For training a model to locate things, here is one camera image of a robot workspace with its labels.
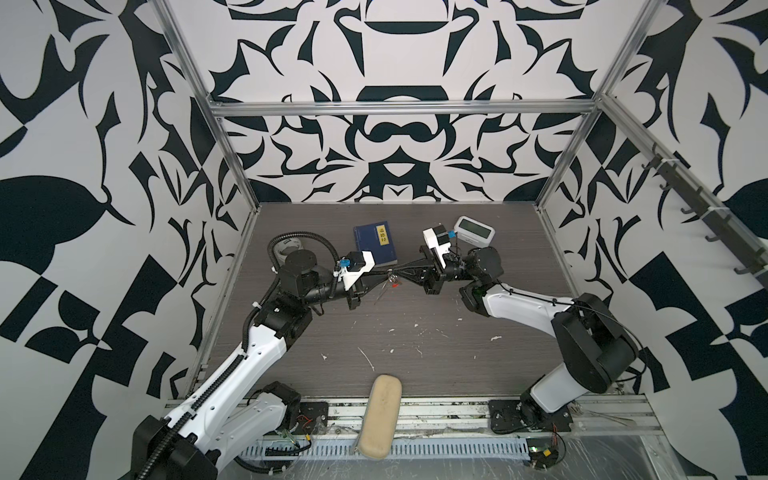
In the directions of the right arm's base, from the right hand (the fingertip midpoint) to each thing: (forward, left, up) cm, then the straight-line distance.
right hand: (398, 278), depth 65 cm
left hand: (+3, +2, +1) cm, 3 cm away
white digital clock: (+35, -28, -27) cm, 52 cm away
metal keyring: (0, +1, 0) cm, 1 cm away
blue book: (+33, +6, -29) cm, 44 cm away
